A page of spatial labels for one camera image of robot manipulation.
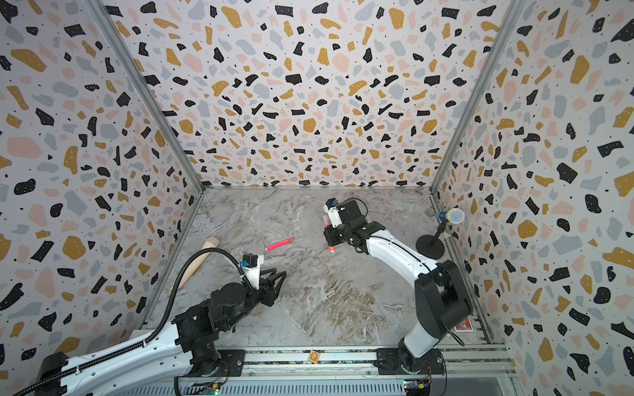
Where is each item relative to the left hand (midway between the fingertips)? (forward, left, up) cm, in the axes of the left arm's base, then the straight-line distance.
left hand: (285, 273), depth 72 cm
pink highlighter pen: (+22, +8, -19) cm, 30 cm away
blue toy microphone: (+16, -53, +7) cm, 56 cm away
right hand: (+18, -12, -4) cm, 22 cm away
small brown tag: (-18, -8, -18) cm, 27 cm away
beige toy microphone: (+13, +37, -16) cm, 42 cm away
